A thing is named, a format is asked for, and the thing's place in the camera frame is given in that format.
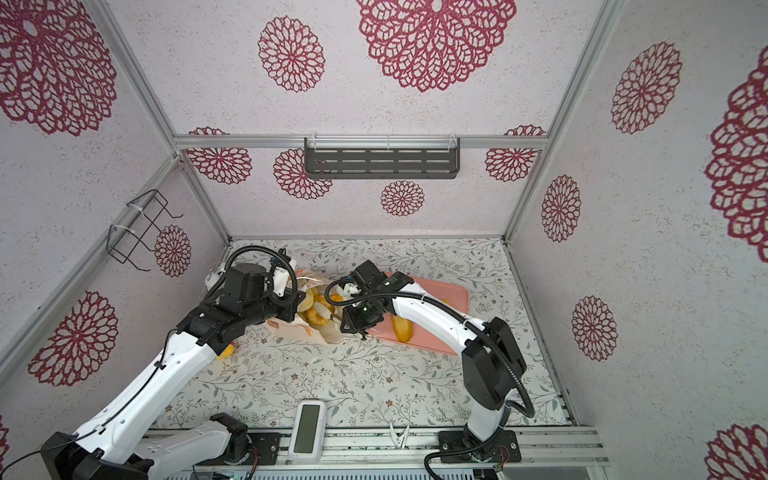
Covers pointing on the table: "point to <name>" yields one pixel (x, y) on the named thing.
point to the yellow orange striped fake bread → (311, 315)
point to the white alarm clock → (211, 278)
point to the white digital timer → (308, 431)
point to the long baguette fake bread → (402, 327)
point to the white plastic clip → (399, 442)
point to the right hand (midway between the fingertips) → (345, 323)
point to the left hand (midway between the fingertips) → (303, 300)
